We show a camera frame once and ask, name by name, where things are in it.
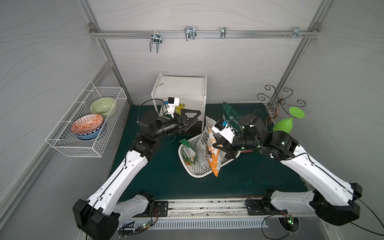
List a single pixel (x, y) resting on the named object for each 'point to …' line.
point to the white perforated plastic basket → (196, 170)
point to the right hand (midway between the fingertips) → (214, 142)
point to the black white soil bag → (201, 152)
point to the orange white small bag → (215, 156)
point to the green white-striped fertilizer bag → (188, 152)
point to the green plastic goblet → (286, 125)
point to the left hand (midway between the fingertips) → (199, 118)
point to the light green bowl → (102, 106)
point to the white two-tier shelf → (191, 91)
